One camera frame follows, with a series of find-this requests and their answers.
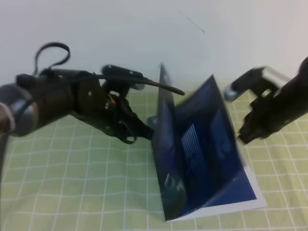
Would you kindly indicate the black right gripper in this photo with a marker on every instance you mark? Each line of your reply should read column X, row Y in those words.
column 270, row 111

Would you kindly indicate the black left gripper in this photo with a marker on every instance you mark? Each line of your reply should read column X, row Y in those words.
column 95, row 107

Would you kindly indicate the robot catalogue book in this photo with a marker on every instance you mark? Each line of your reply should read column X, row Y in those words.
column 200, row 168

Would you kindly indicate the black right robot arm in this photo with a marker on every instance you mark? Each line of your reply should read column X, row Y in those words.
column 299, row 84

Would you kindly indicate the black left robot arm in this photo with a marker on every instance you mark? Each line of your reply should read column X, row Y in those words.
column 31, row 103

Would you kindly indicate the green checkered tablecloth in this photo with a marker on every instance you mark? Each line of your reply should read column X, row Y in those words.
column 69, row 176

